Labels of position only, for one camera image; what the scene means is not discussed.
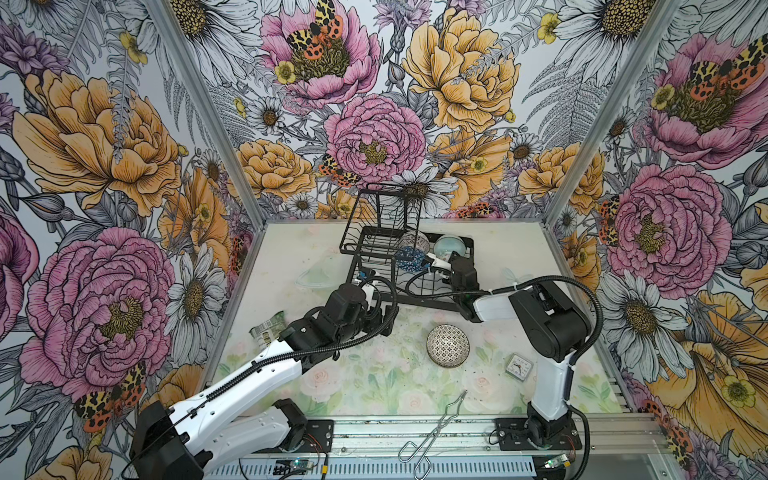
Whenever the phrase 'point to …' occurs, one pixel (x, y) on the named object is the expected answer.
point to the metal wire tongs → (409, 450)
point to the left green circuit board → (292, 466)
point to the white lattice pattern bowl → (407, 239)
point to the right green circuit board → (556, 461)
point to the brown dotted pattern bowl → (448, 345)
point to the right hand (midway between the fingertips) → (460, 257)
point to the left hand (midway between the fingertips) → (378, 312)
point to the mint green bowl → (446, 244)
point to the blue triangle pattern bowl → (410, 258)
